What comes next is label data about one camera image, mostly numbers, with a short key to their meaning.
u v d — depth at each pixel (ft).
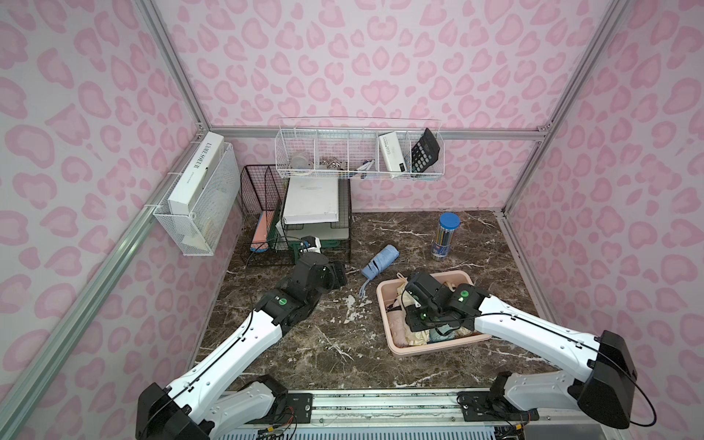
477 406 2.36
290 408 2.36
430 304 1.90
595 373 1.30
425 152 3.01
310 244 2.18
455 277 2.81
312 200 2.99
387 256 3.33
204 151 2.45
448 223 2.96
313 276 1.84
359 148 3.22
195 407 1.27
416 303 2.03
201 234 2.41
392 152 2.99
